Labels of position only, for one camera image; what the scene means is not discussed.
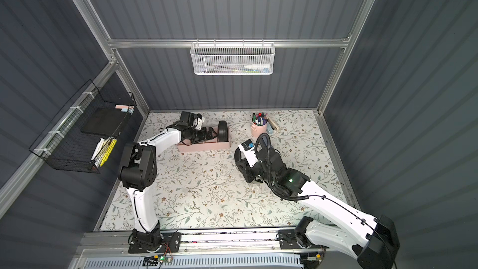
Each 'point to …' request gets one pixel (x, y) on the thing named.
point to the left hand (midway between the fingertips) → (210, 135)
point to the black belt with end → (244, 168)
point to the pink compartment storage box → (211, 146)
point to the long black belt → (223, 131)
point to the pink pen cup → (259, 125)
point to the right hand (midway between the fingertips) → (241, 161)
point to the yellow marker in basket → (112, 144)
